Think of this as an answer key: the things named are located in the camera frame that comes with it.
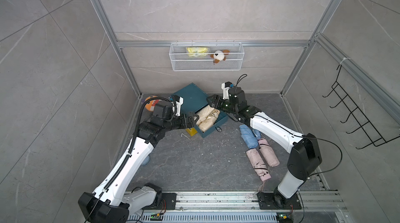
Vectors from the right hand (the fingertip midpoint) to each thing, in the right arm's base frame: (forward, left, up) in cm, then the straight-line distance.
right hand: (211, 99), depth 81 cm
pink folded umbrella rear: (-21, -32, -23) cm, 44 cm away
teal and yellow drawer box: (+5, +10, -4) cm, 11 cm away
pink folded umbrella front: (-27, -25, -23) cm, 43 cm away
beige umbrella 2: (-9, +1, -7) cm, 12 cm away
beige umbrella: (-6, +4, -5) cm, 8 cm away
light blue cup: (-23, +37, -24) cm, 50 cm away
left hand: (-13, +9, +3) cm, 16 cm away
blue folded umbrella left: (-10, -23, -23) cm, 34 cm away
